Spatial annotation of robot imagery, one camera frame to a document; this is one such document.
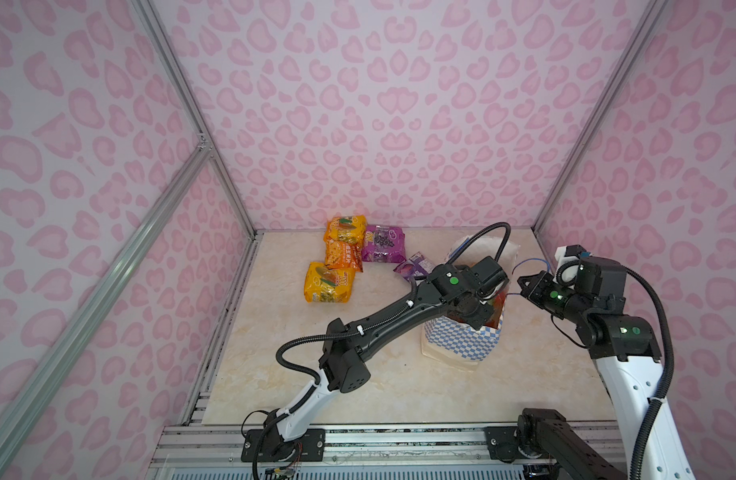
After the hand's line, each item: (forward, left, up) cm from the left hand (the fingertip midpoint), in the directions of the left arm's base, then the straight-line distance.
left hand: (483, 311), depth 75 cm
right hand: (+3, -6, +12) cm, 13 cm away
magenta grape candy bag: (+36, +24, -15) cm, 46 cm away
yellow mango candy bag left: (+19, +44, -14) cm, 50 cm away
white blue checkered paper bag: (-5, +8, -6) cm, 11 cm away
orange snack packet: (+32, +38, -15) cm, 52 cm away
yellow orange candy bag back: (+41, +39, -16) cm, 59 cm away
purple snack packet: (+26, +13, -14) cm, 32 cm away
